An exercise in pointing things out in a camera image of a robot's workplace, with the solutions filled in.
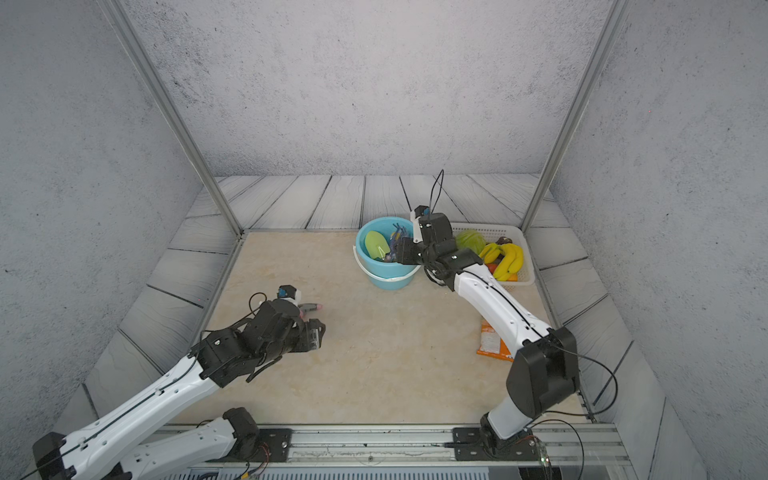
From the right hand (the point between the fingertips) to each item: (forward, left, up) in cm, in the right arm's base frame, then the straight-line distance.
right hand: (400, 245), depth 82 cm
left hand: (-21, +20, -7) cm, 30 cm away
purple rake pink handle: (+17, +1, -12) cm, 21 cm away
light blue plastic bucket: (+2, +5, -15) cm, 16 cm away
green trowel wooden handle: (+12, +8, -12) cm, 19 cm away
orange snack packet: (-17, -26, -24) cm, 40 cm away
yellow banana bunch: (+6, -34, -15) cm, 38 cm away
